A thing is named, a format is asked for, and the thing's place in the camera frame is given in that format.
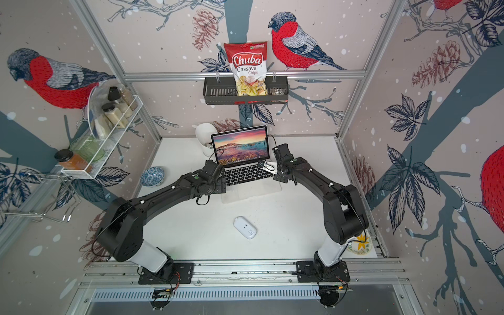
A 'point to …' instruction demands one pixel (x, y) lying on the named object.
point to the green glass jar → (88, 146)
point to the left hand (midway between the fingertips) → (220, 181)
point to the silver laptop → (244, 157)
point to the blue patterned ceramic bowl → (152, 176)
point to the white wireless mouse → (245, 227)
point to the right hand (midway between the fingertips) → (280, 166)
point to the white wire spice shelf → (107, 136)
